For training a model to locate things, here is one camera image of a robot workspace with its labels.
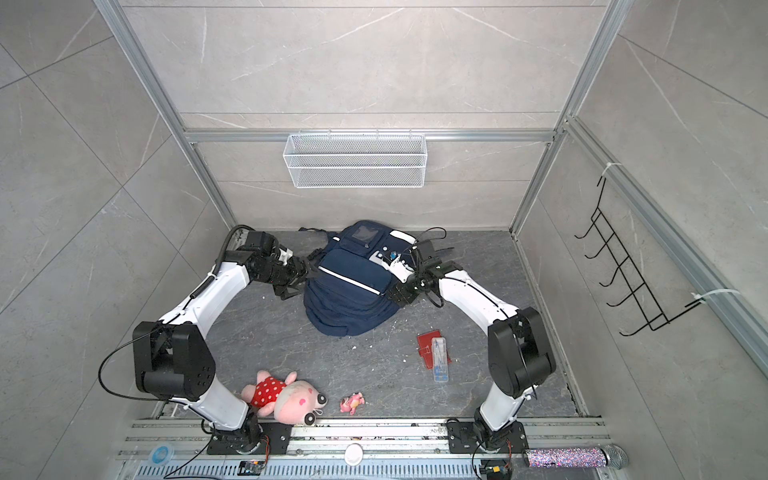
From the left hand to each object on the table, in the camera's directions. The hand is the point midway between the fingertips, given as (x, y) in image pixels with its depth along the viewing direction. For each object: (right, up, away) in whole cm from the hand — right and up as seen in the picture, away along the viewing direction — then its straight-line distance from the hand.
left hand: (314, 274), depth 86 cm
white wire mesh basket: (+10, +38, +15) cm, 42 cm away
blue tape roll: (-34, -43, -15) cm, 57 cm away
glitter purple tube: (+74, -41, -18) cm, 87 cm away
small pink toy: (+12, -33, -10) cm, 36 cm away
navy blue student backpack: (+9, -5, +4) cm, 11 cm away
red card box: (+33, -22, +2) cm, 40 cm away
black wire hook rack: (+76, -4, -25) cm, 81 cm away
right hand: (+25, -3, +4) cm, 25 cm away
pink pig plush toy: (-2, -31, -14) cm, 34 cm away
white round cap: (+13, -43, -14) cm, 48 cm away
